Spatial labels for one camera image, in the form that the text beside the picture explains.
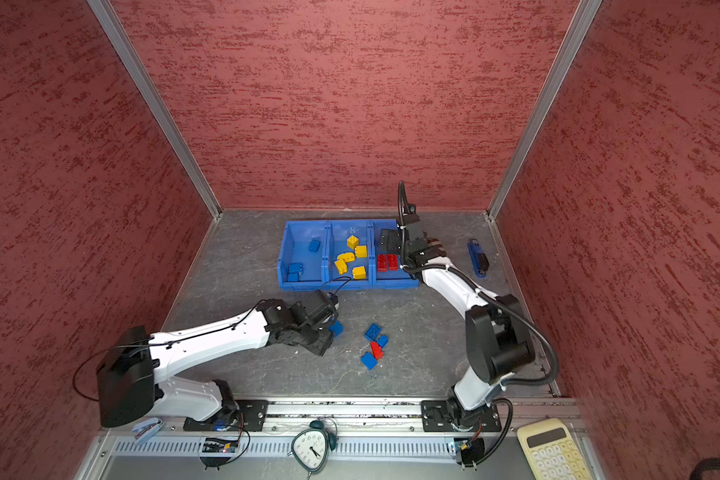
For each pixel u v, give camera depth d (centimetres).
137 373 40
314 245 110
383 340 86
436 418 74
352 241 107
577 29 74
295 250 109
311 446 67
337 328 89
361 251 107
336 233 107
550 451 68
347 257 104
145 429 71
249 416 74
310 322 62
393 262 103
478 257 104
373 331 89
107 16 71
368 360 83
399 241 69
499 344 45
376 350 85
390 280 101
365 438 71
